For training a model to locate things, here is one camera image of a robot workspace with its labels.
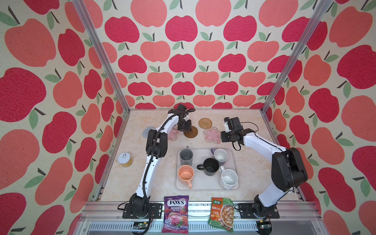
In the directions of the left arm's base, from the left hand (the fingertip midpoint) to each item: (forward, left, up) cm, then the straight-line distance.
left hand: (192, 131), depth 106 cm
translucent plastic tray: (-36, -4, -1) cm, 36 cm away
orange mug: (-32, +5, -1) cm, 32 cm away
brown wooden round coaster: (-1, +1, -2) cm, 2 cm away
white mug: (-34, -21, 0) cm, 40 cm away
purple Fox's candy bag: (-52, +10, +2) cm, 53 cm away
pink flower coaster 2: (-1, -15, -2) cm, 15 cm away
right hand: (-10, -20, +7) cm, 24 cm away
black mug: (-27, -10, +1) cm, 29 cm away
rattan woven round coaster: (+10, -10, -1) cm, 14 cm away
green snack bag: (-52, -14, +1) cm, 54 cm away
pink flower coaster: (-2, +14, -1) cm, 14 cm away
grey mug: (-22, +5, +5) cm, 23 cm away
